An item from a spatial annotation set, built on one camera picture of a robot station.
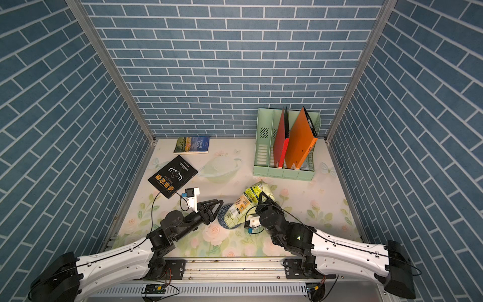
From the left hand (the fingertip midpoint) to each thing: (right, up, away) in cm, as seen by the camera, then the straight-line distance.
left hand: (225, 205), depth 73 cm
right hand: (+17, +6, -1) cm, 18 cm away
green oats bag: (+8, +1, -3) cm, 9 cm away
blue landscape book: (-26, +26, +43) cm, 56 cm away
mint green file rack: (+18, +14, +35) cm, 42 cm away
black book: (-31, +8, +26) cm, 41 cm away
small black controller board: (-27, -32, -1) cm, 42 cm away
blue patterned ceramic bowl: (-2, -5, 0) cm, 5 cm away
